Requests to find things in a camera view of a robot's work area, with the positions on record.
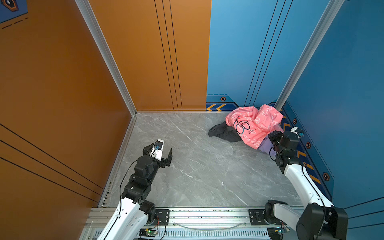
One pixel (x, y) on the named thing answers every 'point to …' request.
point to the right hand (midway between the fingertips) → (271, 129)
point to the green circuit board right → (281, 230)
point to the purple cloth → (267, 146)
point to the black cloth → (223, 131)
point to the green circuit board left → (147, 232)
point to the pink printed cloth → (253, 125)
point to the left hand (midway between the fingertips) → (161, 145)
